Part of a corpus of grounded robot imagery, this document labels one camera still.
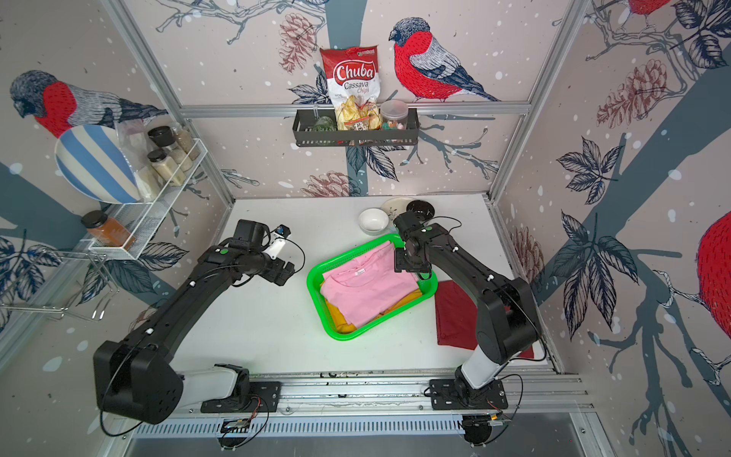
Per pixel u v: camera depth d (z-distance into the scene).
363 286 0.91
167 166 0.76
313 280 0.87
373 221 1.08
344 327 0.83
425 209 1.14
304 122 0.95
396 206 1.17
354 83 0.81
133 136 0.70
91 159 0.66
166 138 0.79
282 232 0.75
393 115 0.81
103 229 0.61
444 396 0.73
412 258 0.73
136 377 0.39
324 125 0.90
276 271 0.73
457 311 0.90
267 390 0.75
